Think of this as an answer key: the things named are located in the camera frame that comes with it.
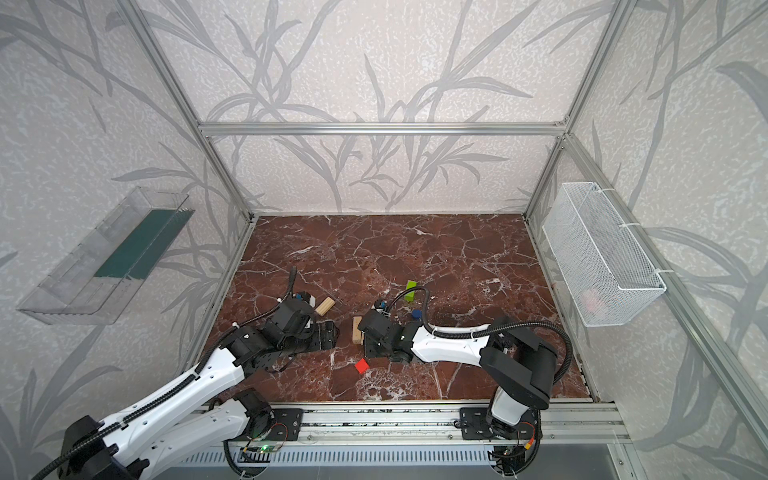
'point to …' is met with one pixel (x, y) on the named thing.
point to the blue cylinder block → (417, 313)
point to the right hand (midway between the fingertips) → (366, 336)
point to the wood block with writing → (357, 335)
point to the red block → (362, 366)
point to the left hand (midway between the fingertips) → (332, 326)
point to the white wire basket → (607, 273)
